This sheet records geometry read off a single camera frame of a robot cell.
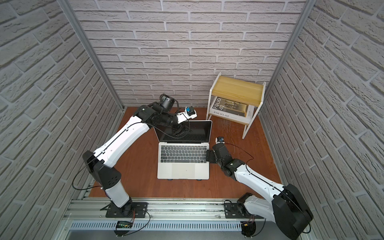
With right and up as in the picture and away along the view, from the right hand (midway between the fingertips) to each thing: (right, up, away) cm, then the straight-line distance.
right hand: (210, 152), depth 86 cm
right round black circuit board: (+17, -33, -16) cm, 40 cm away
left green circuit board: (-43, -33, -14) cm, 56 cm away
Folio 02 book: (+15, +25, +7) cm, 30 cm away
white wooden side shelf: (+14, +30, -5) cm, 33 cm away
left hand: (-12, +19, -12) cm, 25 cm away
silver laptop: (-15, -2, -1) cm, 16 cm away
